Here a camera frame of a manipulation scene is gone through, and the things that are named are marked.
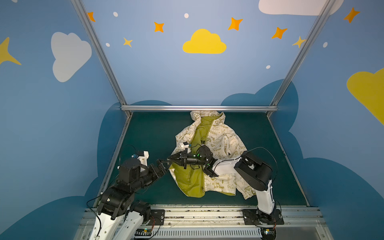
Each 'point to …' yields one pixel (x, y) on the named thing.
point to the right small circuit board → (268, 233)
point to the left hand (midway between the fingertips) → (166, 165)
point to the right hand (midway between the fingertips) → (169, 157)
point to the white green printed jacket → (211, 129)
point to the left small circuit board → (143, 232)
